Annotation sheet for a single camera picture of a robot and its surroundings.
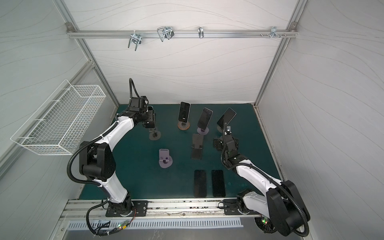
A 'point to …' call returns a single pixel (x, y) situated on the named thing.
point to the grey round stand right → (220, 129)
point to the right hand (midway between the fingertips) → (227, 134)
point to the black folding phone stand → (197, 146)
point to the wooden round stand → (183, 126)
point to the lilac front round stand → (165, 160)
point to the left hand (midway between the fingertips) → (152, 111)
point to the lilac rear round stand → (202, 131)
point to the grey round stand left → (154, 135)
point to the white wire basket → (58, 124)
